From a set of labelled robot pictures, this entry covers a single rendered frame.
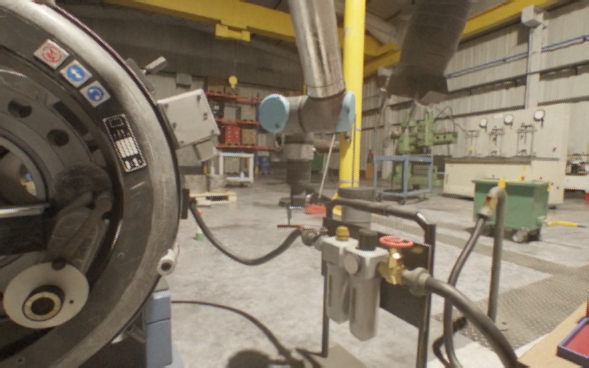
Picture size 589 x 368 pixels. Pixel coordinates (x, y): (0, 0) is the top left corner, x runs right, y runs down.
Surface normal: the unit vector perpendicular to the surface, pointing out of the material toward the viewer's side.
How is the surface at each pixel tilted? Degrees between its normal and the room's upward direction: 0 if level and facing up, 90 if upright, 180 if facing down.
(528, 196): 90
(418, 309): 90
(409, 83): 113
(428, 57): 122
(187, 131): 90
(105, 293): 90
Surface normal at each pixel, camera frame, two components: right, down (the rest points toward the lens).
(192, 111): 0.53, 0.07
